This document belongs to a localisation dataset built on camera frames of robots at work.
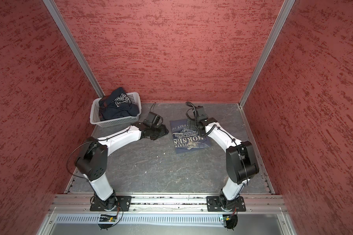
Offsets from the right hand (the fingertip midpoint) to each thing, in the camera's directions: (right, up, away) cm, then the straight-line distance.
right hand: (194, 126), depth 93 cm
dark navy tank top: (-58, +16, +17) cm, 63 cm away
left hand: (-18, -5, -1) cm, 19 cm away
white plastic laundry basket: (-46, +22, +24) cm, 57 cm away
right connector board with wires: (+16, -46, -21) cm, 53 cm away
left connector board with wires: (-47, -45, -20) cm, 68 cm away
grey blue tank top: (-5, -8, +5) cm, 10 cm away
